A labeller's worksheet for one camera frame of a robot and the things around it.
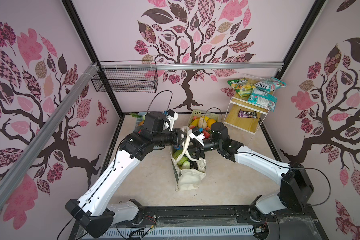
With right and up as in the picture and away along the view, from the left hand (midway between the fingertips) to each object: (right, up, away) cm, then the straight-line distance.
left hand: (187, 138), depth 64 cm
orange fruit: (+18, +9, +44) cm, 48 cm away
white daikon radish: (0, -16, +17) cm, 23 cm away
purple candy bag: (+41, +14, +31) cm, 53 cm away
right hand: (-2, -5, +4) cm, 7 cm away
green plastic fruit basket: (+10, +16, +49) cm, 53 cm away
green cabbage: (-4, -15, +19) cm, 24 cm away
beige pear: (+11, +8, +39) cm, 42 cm away
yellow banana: (+7, +8, +45) cm, 46 cm away
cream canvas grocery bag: (+1, -21, +8) cm, 22 cm away
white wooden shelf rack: (+40, +7, +29) cm, 49 cm away
